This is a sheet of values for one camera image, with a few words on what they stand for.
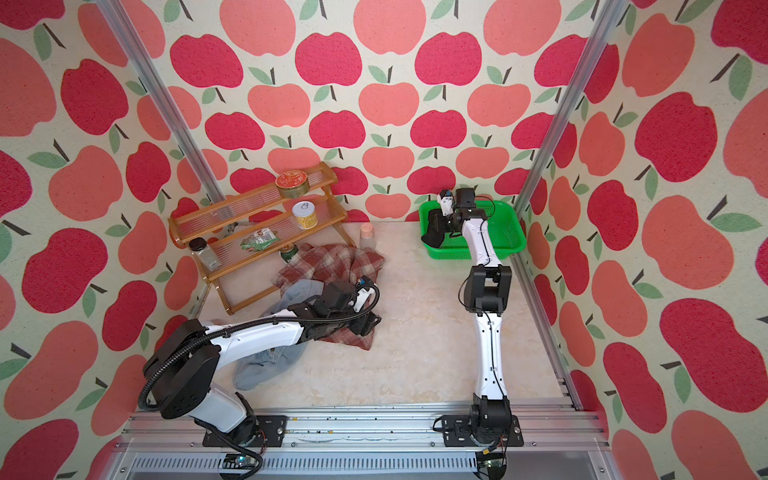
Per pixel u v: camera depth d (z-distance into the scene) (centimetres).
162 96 84
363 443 73
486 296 69
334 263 104
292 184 87
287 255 96
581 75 80
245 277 106
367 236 107
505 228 104
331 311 66
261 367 80
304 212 97
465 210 84
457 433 73
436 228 98
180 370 44
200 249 82
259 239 89
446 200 100
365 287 76
